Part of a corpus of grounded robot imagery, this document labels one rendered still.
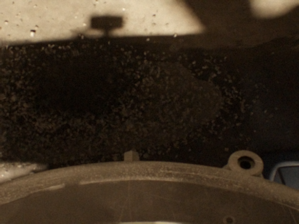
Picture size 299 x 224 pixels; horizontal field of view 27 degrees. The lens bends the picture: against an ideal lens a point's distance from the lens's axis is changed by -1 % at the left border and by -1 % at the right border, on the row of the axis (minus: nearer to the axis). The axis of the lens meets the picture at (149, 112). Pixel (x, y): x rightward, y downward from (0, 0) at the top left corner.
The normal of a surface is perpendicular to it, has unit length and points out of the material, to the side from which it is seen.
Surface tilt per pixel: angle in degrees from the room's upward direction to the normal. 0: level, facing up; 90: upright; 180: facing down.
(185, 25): 0
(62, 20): 0
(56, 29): 0
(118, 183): 90
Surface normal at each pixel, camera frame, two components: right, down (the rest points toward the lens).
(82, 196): 0.06, -0.69
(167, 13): 0.13, 0.72
